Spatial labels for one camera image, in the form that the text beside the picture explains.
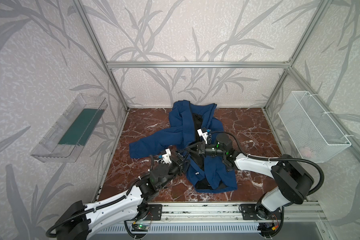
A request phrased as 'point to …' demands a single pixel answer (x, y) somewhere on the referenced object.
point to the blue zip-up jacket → (207, 174)
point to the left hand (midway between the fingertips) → (194, 151)
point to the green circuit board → (140, 227)
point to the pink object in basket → (305, 151)
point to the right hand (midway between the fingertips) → (187, 145)
